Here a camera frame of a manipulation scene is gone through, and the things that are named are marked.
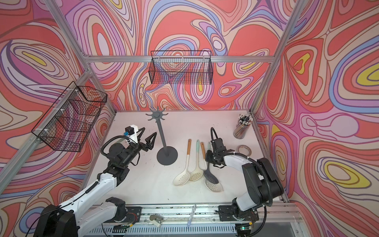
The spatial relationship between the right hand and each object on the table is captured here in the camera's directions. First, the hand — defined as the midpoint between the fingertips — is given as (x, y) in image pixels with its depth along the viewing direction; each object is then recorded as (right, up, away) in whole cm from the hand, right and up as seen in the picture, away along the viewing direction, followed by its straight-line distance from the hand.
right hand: (208, 161), depth 93 cm
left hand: (-31, +20, -19) cm, 41 cm away
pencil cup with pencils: (+22, +21, +2) cm, 31 cm away
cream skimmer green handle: (-7, -6, -7) cm, 12 cm away
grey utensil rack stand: (-27, +4, +1) cm, 27 cm away
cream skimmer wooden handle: (-16, -8, -9) cm, 20 cm away
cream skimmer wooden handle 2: (-2, -8, -17) cm, 19 cm away
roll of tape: (+26, +9, +4) cm, 27 cm away
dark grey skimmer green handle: (-1, -6, -9) cm, 11 cm away
